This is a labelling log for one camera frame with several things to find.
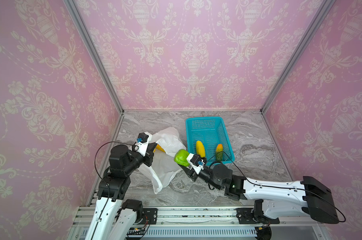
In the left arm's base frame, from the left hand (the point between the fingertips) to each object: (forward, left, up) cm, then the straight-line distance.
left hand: (156, 144), depth 68 cm
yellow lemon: (+12, -23, -23) cm, 35 cm away
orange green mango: (+12, -35, -24) cm, 45 cm away
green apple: (-7, -11, +2) cm, 14 cm away
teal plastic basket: (+30, -33, -29) cm, 53 cm away
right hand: (-5, -12, -3) cm, 14 cm away
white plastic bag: (+5, -6, -6) cm, 10 cm away
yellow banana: (0, -1, -2) cm, 2 cm away
